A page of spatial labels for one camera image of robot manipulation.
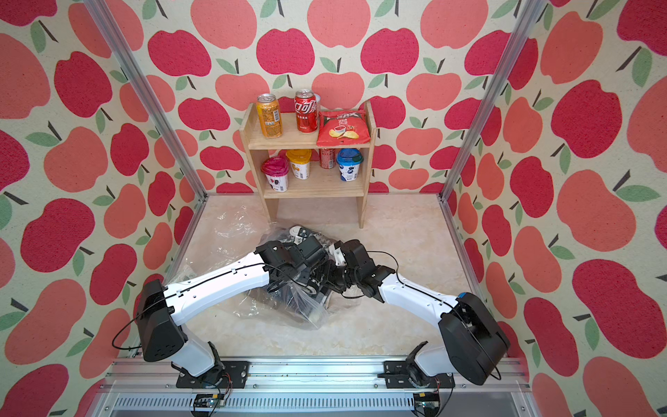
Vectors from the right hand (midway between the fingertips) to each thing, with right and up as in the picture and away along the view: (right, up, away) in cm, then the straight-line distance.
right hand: (311, 281), depth 79 cm
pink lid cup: (-12, +36, +7) cm, 39 cm away
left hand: (-3, +3, 0) cm, 4 cm away
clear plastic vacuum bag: (-33, +14, +25) cm, 44 cm away
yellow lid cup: (-6, +40, +12) cm, 43 cm away
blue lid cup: (+12, +40, +11) cm, 44 cm away
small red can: (+5, +43, +19) cm, 47 cm away
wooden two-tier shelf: (+3, +33, +19) cm, 38 cm away
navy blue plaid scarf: (-4, -4, -4) cm, 7 cm away
